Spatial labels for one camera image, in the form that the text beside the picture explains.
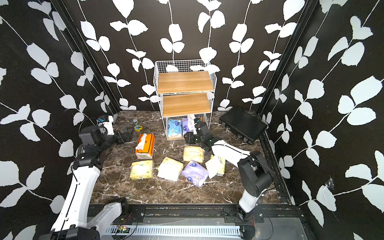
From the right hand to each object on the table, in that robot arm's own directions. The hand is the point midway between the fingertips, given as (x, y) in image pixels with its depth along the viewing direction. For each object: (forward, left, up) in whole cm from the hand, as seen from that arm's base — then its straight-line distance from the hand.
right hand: (185, 133), depth 88 cm
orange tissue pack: (-6, +25, -8) cm, 27 cm away
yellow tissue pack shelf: (-7, -5, -10) cm, 14 cm away
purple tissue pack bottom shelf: (+13, +1, -8) cm, 15 cm away
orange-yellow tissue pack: (-18, +8, -12) cm, 23 cm away
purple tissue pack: (-20, -7, -11) cm, 24 cm away
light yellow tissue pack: (-18, +25, -12) cm, 33 cm away
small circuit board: (-46, +29, -15) cm, 56 cm away
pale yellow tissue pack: (-15, -19, -11) cm, 27 cm away
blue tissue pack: (+13, +9, -11) cm, 19 cm away
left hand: (-6, +28, +13) cm, 32 cm away
